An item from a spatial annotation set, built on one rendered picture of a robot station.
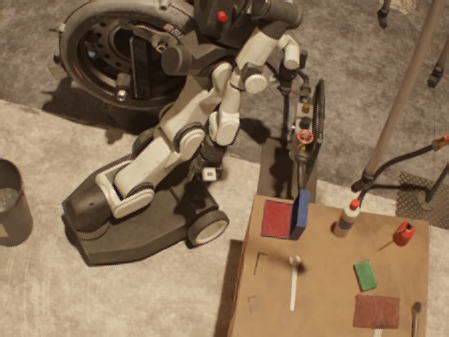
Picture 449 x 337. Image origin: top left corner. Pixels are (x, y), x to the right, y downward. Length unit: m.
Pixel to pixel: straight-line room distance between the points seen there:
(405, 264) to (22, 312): 1.74
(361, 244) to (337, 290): 0.23
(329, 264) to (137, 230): 0.87
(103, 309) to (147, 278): 0.27
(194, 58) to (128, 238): 0.90
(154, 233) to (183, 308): 0.36
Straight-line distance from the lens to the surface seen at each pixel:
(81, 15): 2.48
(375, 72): 3.65
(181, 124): 2.34
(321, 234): 2.31
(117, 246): 2.56
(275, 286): 2.18
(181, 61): 2.05
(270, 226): 2.28
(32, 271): 2.76
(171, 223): 2.61
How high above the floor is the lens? 2.46
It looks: 56 degrees down
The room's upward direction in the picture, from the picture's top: 6 degrees clockwise
